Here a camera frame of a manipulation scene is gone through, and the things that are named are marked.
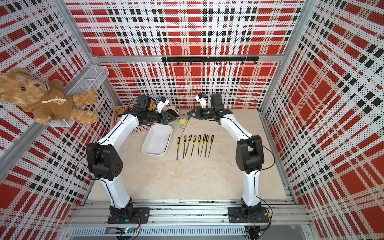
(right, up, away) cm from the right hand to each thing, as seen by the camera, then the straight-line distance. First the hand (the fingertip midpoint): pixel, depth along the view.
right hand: (190, 113), depth 85 cm
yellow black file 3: (-5, -19, +17) cm, 26 cm away
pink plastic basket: (-59, +3, +27) cm, 65 cm away
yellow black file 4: (-2, -19, +17) cm, 26 cm away
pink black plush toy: (-14, +4, +24) cm, 28 cm away
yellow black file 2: (-10, -20, +17) cm, 28 cm away
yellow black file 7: (+8, -19, +17) cm, 26 cm away
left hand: (-9, -3, +1) cm, 10 cm away
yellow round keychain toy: (-8, -5, +26) cm, 28 cm away
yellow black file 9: (+14, -19, +18) cm, 29 cm away
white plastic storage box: (-25, -20, +19) cm, 37 cm away
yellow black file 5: (+2, -19, +17) cm, 25 cm away
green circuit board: (-29, -57, -15) cm, 66 cm away
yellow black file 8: (+10, -19, +17) cm, 28 cm away
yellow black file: (-2, -4, 0) cm, 5 cm away
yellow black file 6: (+5, -17, +19) cm, 26 cm away
